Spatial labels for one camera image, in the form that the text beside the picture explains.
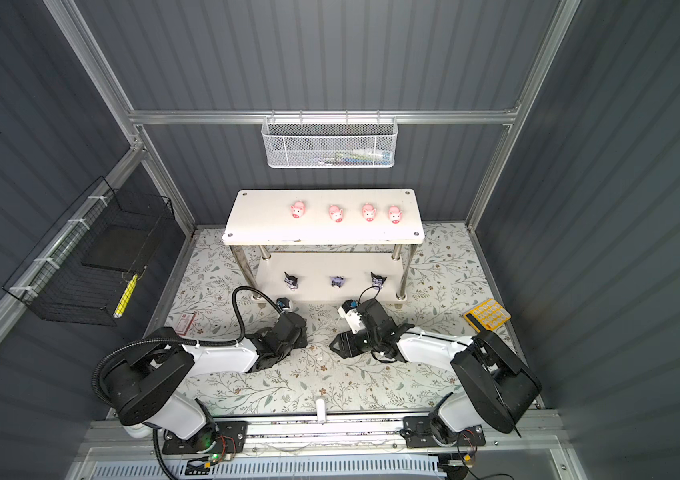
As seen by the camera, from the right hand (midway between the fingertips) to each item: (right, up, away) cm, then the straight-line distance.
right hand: (341, 346), depth 86 cm
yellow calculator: (+46, +7, +8) cm, 48 cm away
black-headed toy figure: (-16, +18, +6) cm, 25 cm away
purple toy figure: (+11, +19, +5) cm, 22 cm away
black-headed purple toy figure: (-1, +18, +8) cm, 20 cm away
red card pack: (-50, +5, +8) cm, 51 cm away
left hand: (-12, +3, +6) cm, 13 cm away
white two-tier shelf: (-7, +31, +30) cm, 43 cm away
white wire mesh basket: (-5, +74, +38) cm, 83 cm away
